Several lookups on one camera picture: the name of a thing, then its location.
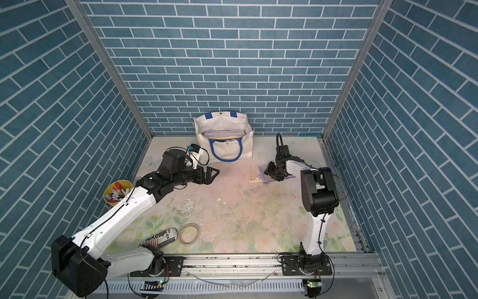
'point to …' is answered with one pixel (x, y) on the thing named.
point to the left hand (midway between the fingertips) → (216, 170)
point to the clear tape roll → (188, 234)
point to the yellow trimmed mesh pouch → (254, 175)
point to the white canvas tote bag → (224, 150)
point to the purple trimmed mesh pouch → (224, 134)
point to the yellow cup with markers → (116, 190)
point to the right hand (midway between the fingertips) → (268, 174)
